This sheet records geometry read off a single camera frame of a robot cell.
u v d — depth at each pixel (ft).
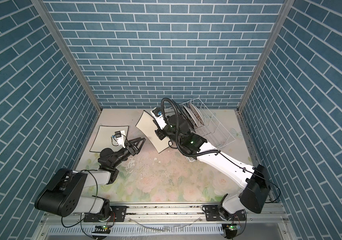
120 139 2.42
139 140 2.46
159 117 1.89
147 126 2.27
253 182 1.31
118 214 2.43
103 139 3.35
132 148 2.36
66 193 1.42
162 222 2.37
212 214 2.42
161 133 2.07
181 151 1.72
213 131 3.53
